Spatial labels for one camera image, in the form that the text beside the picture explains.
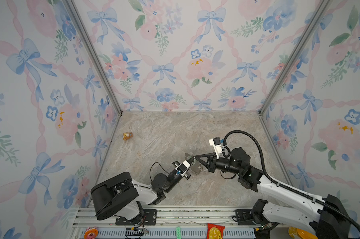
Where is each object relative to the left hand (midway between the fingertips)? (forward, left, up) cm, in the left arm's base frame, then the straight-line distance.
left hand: (193, 156), depth 72 cm
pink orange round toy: (-29, +46, -17) cm, 57 cm away
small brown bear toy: (+26, +43, -18) cm, 54 cm away
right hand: (-2, -1, +2) cm, 3 cm away
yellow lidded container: (-28, -45, -17) cm, 56 cm away
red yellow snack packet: (-28, -10, -20) cm, 36 cm away
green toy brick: (-28, +7, -20) cm, 36 cm away
